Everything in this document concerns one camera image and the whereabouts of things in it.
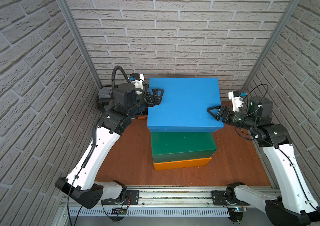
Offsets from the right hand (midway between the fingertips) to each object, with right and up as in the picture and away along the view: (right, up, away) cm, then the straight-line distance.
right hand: (213, 111), depth 63 cm
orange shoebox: (-22, -30, +12) cm, 39 cm away
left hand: (-24, +10, -2) cm, 26 cm away
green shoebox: (-18, -18, +7) cm, 26 cm away
